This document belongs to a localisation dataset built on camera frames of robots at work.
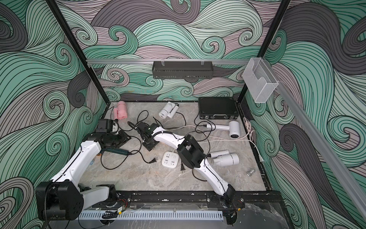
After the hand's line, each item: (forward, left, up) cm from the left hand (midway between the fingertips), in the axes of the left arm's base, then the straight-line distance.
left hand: (128, 137), depth 83 cm
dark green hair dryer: (-4, +10, -10) cm, 15 cm away
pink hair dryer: (+28, +16, -10) cm, 33 cm away
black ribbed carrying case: (+39, -63, -17) cm, 76 cm away
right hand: (+1, -10, -13) cm, 16 cm away
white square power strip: (-9, -25, -11) cm, 29 cm away
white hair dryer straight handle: (+13, -68, -8) cm, 70 cm away
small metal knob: (-17, -71, -12) cm, 74 cm away
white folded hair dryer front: (-9, -57, -7) cm, 58 cm away
